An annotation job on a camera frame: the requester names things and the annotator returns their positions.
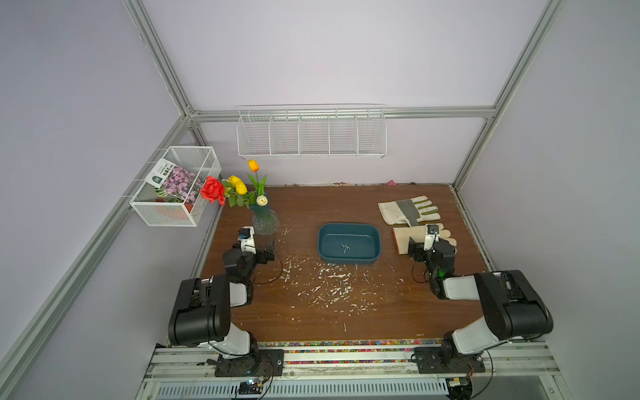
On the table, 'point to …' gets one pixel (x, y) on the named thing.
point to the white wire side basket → (155, 210)
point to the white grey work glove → (410, 211)
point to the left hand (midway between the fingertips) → (263, 237)
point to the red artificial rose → (213, 190)
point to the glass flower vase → (265, 221)
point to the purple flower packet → (179, 183)
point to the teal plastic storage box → (347, 243)
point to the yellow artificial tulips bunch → (236, 190)
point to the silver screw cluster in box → (345, 247)
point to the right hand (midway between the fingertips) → (423, 235)
